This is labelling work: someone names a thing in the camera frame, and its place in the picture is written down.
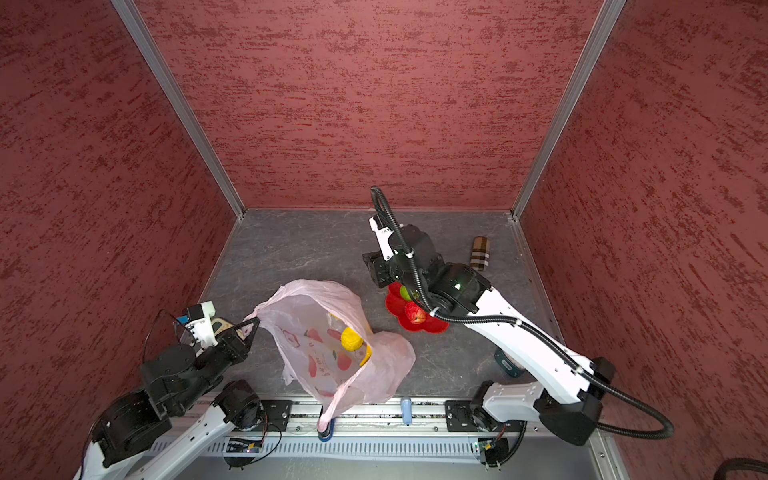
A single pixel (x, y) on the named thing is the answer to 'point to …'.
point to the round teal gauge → (506, 364)
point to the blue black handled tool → (325, 436)
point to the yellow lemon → (351, 340)
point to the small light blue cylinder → (407, 412)
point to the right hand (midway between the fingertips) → (373, 260)
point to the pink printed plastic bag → (329, 348)
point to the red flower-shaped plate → (396, 306)
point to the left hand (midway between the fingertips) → (260, 328)
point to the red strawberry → (414, 313)
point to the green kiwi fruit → (404, 292)
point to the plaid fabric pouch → (480, 253)
